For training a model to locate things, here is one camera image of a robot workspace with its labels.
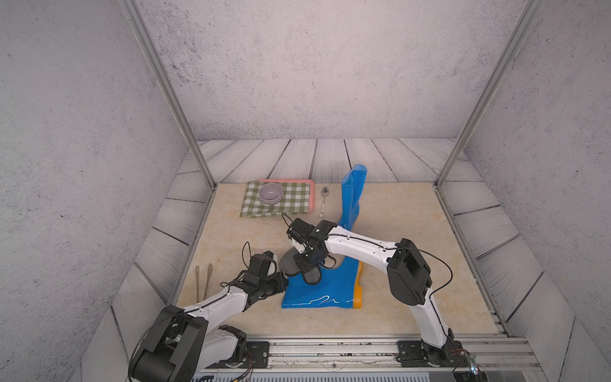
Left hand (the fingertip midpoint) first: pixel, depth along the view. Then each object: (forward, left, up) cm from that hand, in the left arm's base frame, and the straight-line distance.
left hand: (292, 282), depth 87 cm
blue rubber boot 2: (+24, -22, +25) cm, 41 cm away
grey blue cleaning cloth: (+3, +1, +6) cm, 7 cm away
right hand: (+3, -4, +5) cm, 8 cm away
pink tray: (+53, -4, 0) cm, 53 cm away
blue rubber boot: (-3, -17, +2) cm, 17 cm away
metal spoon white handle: (+46, -14, -1) cm, 48 cm away
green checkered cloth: (+41, 0, -1) cm, 41 cm away
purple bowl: (+42, +11, +3) cm, 43 cm away
